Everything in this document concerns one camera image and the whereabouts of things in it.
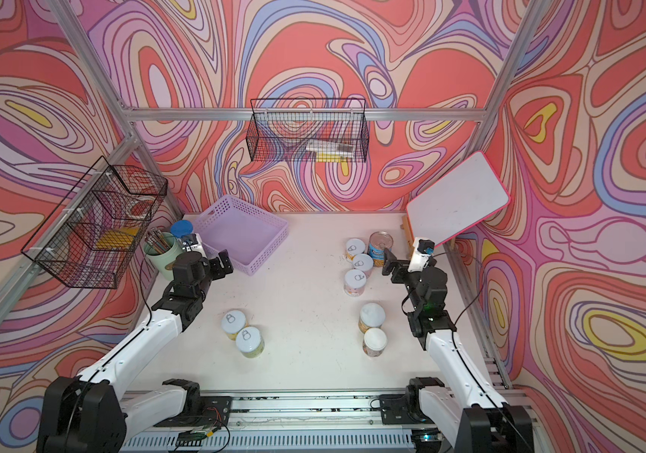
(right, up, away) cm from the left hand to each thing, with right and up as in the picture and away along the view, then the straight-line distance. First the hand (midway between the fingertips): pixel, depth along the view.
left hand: (215, 253), depth 84 cm
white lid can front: (+43, -10, +10) cm, 45 cm away
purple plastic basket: (0, +6, +25) cm, 26 cm away
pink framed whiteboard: (+91, +23, +27) cm, 98 cm away
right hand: (+56, 0, -3) cm, 56 cm away
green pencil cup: (-21, +1, +9) cm, 23 cm away
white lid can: (+47, -4, +14) cm, 49 cm away
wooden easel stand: (+65, +5, +22) cm, 69 cm away
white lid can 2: (+47, -18, -1) cm, 51 cm away
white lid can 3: (+48, -25, -5) cm, 54 cm away
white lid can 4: (+5, -21, 0) cm, 22 cm away
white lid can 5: (+12, -25, -3) cm, 28 cm away
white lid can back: (+44, +1, +18) cm, 47 cm away
